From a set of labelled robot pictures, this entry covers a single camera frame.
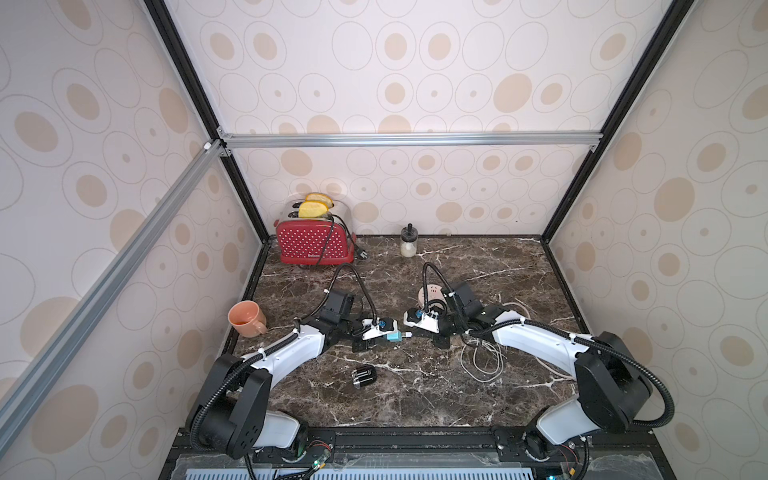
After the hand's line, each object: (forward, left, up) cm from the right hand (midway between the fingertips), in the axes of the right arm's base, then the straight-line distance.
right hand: (415, 334), depth 84 cm
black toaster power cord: (+36, +20, -6) cm, 42 cm away
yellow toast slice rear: (+46, +34, +12) cm, 59 cm away
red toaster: (+31, +40, +5) cm, 51 cm away
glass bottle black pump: (+38, +2, -1) cm, 38 cm away
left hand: (+1, +7, +1) cm, 7 cm away
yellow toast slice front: (+40, +36, +12) cm, 55 cm away
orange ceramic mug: (+3, +51, -1) cm, 51 cm away
